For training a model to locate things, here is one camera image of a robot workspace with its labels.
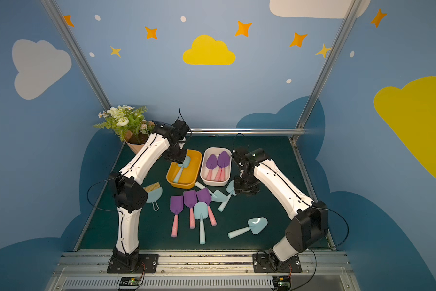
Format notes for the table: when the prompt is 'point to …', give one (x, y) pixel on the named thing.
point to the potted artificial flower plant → (128, 123)
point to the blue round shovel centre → (201, 210)
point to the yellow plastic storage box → (189, 174)
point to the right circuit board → (282, 283)
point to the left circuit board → (130, 281)
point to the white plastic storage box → (204, 170)
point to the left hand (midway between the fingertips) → (177, 157)
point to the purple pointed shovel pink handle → (211, 163)
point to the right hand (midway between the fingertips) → (242, 191)
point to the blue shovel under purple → (217, 195)
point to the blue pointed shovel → (256, 225)
